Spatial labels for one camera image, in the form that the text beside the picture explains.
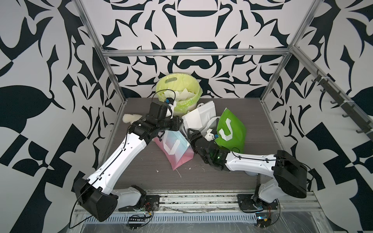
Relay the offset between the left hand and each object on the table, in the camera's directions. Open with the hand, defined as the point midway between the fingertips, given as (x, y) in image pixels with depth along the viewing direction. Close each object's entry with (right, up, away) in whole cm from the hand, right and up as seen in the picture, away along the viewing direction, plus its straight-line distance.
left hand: (179, 117), depth 74 cm
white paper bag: (+12, -1, +10) cm, 15 cm away
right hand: (+4, -8, +5) cm, 10 cm away
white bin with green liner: (+3, +18, +25) cm, 31 cm away
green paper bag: (+29, -8, +8) cm, 31 cm away
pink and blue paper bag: (-1, -15, +1) cm, 15 cm away
